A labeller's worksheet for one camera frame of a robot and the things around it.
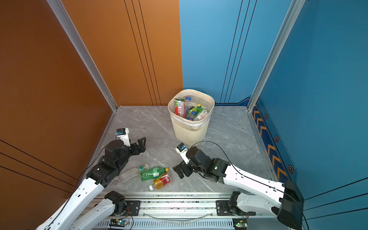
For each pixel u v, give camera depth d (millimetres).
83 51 851
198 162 540
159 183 772
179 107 847
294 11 710
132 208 730
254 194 453
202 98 898
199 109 942
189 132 819
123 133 641
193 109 943
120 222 706
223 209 724
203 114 852
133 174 849
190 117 901
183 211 737
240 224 710
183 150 631
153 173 806
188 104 937
